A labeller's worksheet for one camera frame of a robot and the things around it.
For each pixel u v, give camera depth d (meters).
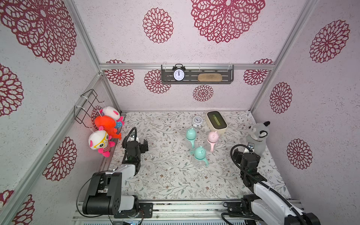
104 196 0.43
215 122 1.06
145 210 0.75
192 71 0.96
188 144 0.89
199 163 0.90
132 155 0.70
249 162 0.64
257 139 0.86
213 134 0.85
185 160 0.93
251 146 0.72
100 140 0.80
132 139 0.78
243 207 0.67
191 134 0.86
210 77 0.90
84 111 0.76
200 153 0.76
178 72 0.90
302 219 0.41
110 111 0.94
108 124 0.88
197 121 1.09
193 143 0.88
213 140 0.87
